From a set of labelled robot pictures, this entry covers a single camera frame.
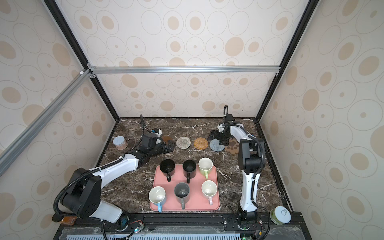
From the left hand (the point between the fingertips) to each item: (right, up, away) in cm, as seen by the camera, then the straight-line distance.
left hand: (174, 142), depth 87 cm
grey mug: (+5, -27, -5) cm, 28 cm away
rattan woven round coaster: (+17, -2, +19) cm, 25 cm away
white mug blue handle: (-7, -27, -8) cm, 29 cm away
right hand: (+26, +1, +15) cm, 29 cm away
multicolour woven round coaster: (+4, -2, +19) cm, 19 cm away
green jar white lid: (+54, -34, -15) cm, 65 cm away
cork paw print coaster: (+39, -4, +16) cm, 42 cm away
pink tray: (+13, -31, -7) cm, 34 cm away
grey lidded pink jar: (-37, -1, +11) cm, 38 cm away
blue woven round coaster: (+26, -3, +16) cm, 31 cm away
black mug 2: (+9, -16, +2) cm, 19 cm away
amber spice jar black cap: (-48, -33, -20) cm, 62 cm away
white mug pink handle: (+20, -25, -6) cm, 33 cm away
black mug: (-4, -15, +1) cm, 15 cm away
